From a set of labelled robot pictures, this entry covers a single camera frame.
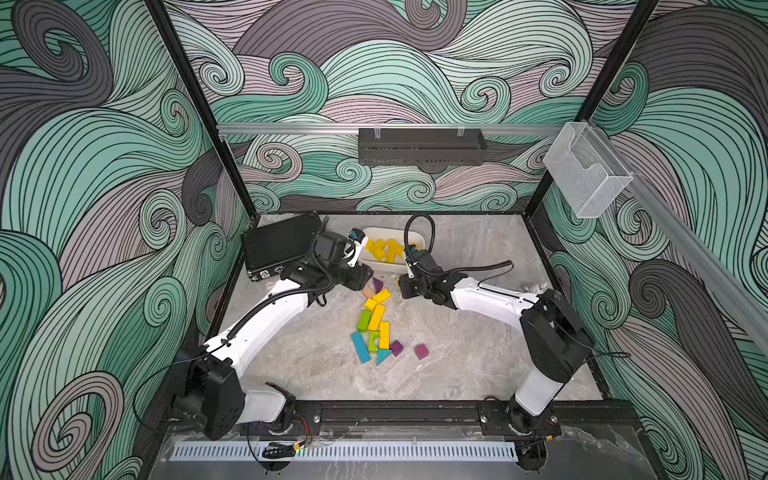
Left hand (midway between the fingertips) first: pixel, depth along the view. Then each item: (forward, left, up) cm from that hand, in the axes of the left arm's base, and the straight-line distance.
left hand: (363, 264), depth 81 cm
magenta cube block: (-17, -17, -19) cm, 30 cm away
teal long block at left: (-16, +1, -20) cm, 25 cm away
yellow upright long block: (-6, -4, -20) cm, 21 cm away
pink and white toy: (0, -53, -12) cm, 54 cm away
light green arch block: (-13, -3, -19) cm, 23 cm away
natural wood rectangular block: (+3, -1, -19) cm, 20 cm away
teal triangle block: (-18, -6, -20) cm, 27 cm away
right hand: (+2, -11, -12) cm, 17 cm away
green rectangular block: (-8, 0, -19) cm, 21 cm away
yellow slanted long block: (0, -5, -19) cm, 19 cm away
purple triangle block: (+5, -4, -19) cm, 20 cm away
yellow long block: (-12, -6, -19) cm, 24 cm away
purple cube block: (-17, -10, -18) cm, 26 cm away
